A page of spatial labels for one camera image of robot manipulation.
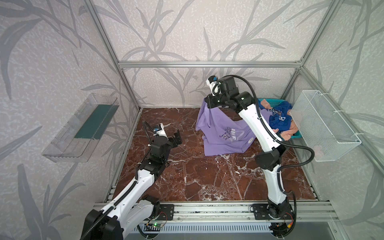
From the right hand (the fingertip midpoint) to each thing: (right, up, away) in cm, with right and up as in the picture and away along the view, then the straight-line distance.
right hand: (206, 93), depth 77 cm
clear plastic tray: (-57, -22, -13) cm, 63 cm away
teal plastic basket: (+54, 0, +38) cm, 66 cm away
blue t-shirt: (+51, -13, +25) cm, 58 cm away
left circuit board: (-25, -65, -7) cm, 70 cm away
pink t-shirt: (+49, -24, +14) cm, 56 cm away
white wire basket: (+50, -22, -16) cm, 57 cm away
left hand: (-17, -18, +3) cm, 25 cm away
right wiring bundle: (+37, -67, -6) cm, 77 cm away
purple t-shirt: (+12, -22, +14) cm, 28 cm away
